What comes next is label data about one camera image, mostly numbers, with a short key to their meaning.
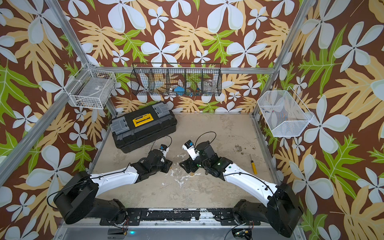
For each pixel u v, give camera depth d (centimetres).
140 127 90
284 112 84
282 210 40
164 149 79
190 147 69
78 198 42
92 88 86
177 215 75
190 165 68
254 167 90
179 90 95
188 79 97
